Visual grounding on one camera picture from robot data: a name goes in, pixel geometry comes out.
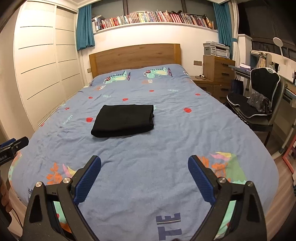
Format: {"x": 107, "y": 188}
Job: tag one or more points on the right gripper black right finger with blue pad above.
{"x": 204, "y": 178}

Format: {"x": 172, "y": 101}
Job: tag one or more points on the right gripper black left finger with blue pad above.
{"x": 84, "y": 178}

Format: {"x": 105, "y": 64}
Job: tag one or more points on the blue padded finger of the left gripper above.
{"x": 18, "y": 144}

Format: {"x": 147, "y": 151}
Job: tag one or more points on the black pants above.
{"x": 123, "y": 120}

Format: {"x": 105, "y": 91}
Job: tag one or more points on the person's left hand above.
{"x": 5, "y": 200}

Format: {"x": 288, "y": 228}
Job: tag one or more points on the blue patterned bed cover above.
{"x": 144, "y": 190}

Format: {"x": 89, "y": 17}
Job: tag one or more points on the white sliding wardrobe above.
{"x": 45, "y": 58}

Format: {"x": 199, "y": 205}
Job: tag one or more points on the black office chair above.
{"x": 256, "y": 99}

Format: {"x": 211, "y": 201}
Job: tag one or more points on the dark cloth on chair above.
{"x": 261, "y": 103}

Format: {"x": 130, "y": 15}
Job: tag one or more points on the wooden nightstand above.
{"x": 204, "y": 83}

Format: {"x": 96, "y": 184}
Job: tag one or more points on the wooden drawer chest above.
{"x": 217, "y": 71}

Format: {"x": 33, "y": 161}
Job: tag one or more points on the left teal curtain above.
{"x": 84, "y": 30}

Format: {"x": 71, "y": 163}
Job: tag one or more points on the teal curtain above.
{"x": 84, "y": 30}
{"x": 227, "y": 19}

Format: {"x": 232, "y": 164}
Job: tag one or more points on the wooden headboard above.
{"x": 134, "y": 57}

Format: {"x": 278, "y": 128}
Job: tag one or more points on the white printer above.
{"x": 216, "y": 49}

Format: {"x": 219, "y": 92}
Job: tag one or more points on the white desk lamp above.
{"x": 278, "y": 42}

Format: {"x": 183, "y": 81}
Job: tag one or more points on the row of books on shelf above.
{"x": 100, "y": 23}

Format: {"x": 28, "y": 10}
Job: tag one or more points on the right teal curtain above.
{"x": 227, "y": 19}

